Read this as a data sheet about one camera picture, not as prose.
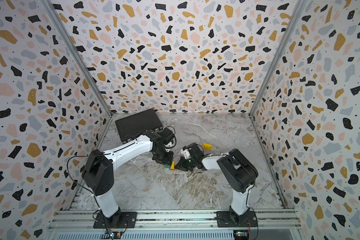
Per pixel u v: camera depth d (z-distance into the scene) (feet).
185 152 2.95
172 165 2.86
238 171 1.64
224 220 2.39
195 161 2.48
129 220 2.42
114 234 2.31
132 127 3.65
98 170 1.65
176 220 2.48
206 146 3.28
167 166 2.74
